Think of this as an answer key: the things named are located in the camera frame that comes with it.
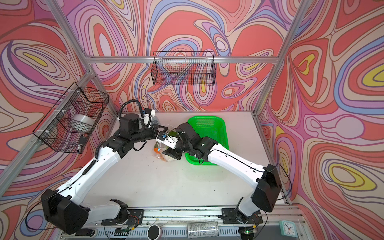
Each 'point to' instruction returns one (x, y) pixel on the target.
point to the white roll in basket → (80, 123)
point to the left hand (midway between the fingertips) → (168, 128)
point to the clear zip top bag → (159, 147)
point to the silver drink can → (198, 230)
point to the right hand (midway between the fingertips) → (168, 150)
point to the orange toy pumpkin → (155, 150)
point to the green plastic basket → (213, 127)
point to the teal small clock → (288, 228)
